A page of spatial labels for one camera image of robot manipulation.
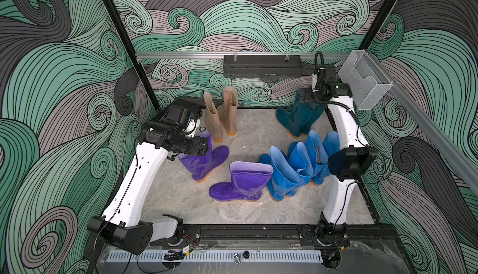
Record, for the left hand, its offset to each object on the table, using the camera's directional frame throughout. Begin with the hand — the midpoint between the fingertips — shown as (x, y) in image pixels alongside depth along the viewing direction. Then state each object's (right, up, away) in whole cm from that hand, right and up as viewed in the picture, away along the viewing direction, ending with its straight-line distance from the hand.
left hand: (197, 145), depth 70 cm
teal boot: (+49, +12, +29) cm, 58 cm away
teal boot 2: (+53, +15, +16) cm, 58 cm away
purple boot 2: (+20, -14, 0) cm, 24 cm away
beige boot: (+4, +10, +16) cm, 19 cm away
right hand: (+50, +22, +16) cm, 57 cm away
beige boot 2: (+11, +14, +20) cm, 27 cm away
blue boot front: (+38, -4, -1) cm, 39 cm away
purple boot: (-1, -11, +13) cm, 17 cm away
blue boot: (+34, -11, -1) cm, 36 cm away
